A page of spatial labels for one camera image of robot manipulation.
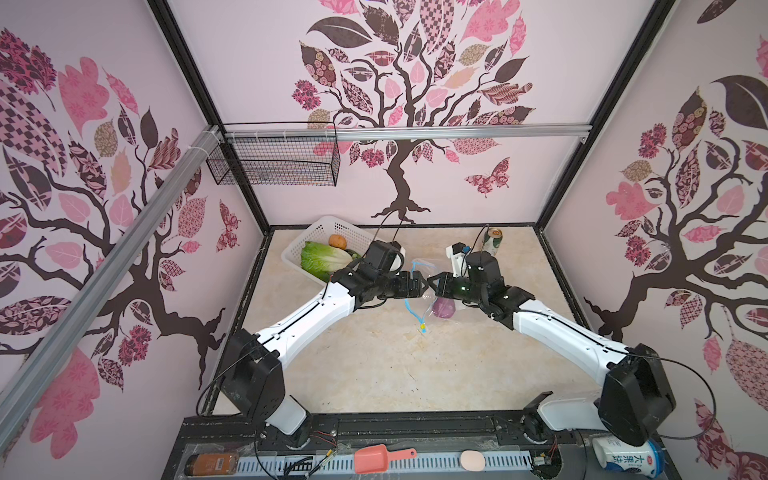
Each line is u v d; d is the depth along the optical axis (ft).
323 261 3.20
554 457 2.33
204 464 2.18
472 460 2.29
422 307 2.78
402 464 2.29
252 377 1.36
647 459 2.09
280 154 3.11
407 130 3.10
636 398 1.33
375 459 2.30
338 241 3.56
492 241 3.39
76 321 1.58
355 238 3.58
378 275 2.01
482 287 2.02
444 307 2.66
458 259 2.40
